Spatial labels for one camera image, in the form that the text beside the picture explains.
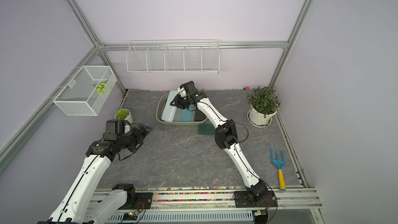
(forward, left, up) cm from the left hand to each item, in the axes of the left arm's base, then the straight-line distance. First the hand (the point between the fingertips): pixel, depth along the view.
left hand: (149, 135), depth 77 cm
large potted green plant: (+15, -63, +2) cm, 65 cm away
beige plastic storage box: (+27, +1, -12) cm, 29 cm away
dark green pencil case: (+13, -31, -20) cm, 39 cm away
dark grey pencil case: (+20, -26, -15) cm, 36 cm away
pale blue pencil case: (+19, -8, -6) cm, 22 cm away
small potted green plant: (+21, +21, -9) cm, 31 cm away
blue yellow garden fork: (-14, -68, -18) cm, 72 cm away
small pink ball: (+47, -66, -19) cm, 84 cm away
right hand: (+24, -9, -4) cm, 26 cm away
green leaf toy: (+24, +26, +12) cm, 37 cm away
